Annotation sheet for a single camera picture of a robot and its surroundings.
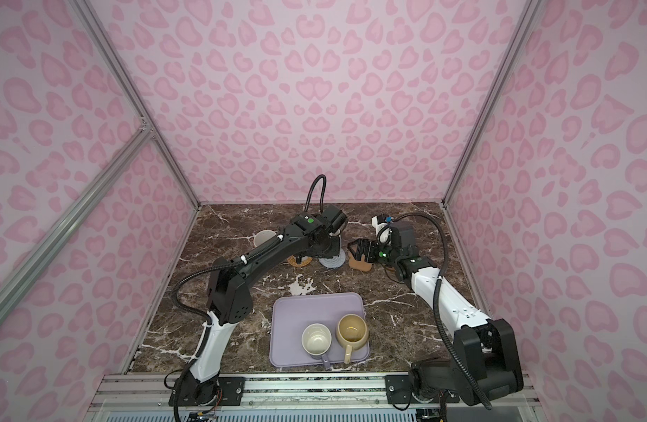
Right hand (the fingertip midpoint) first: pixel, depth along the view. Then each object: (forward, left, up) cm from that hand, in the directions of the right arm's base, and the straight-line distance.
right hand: (359, 244), depth 82 cm
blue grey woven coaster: (+5, +8, -19) cm, 21 cm away
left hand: (+2, +8, -6) cm, 10 cm away
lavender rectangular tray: (-15, +22, -19) cm, 33 cm away
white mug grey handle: (-24, +13, -18) cm, 33 cm away
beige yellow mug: (-22, +2, -18) cm, 28 cm away
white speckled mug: (+11, +35, -10) cm, 38 cm away
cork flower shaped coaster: (+4, -2, -19) cm, 20 cm away
